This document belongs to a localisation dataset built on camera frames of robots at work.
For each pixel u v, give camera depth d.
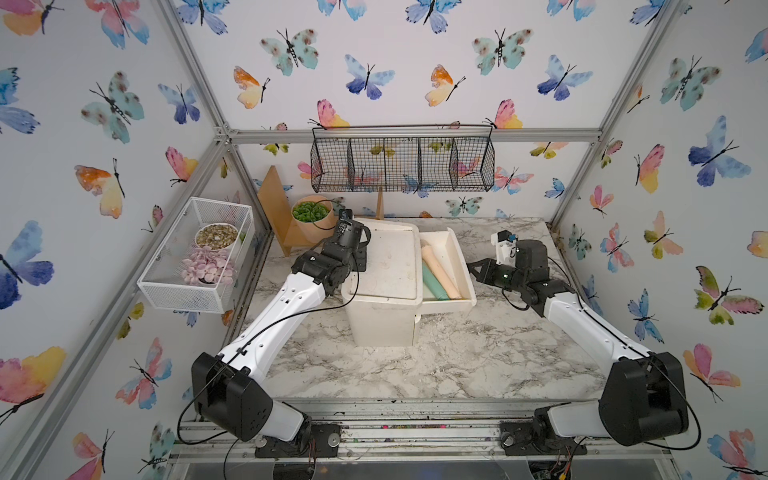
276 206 1.05
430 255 0.87
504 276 0.72
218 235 0.71
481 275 0.75
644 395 0.42
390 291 0.74
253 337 0.44
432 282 0.83
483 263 0.75
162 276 0.63
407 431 0.76
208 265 0.63
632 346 0.45
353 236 0.60
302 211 0.98
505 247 0.77
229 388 0.39
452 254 0.87
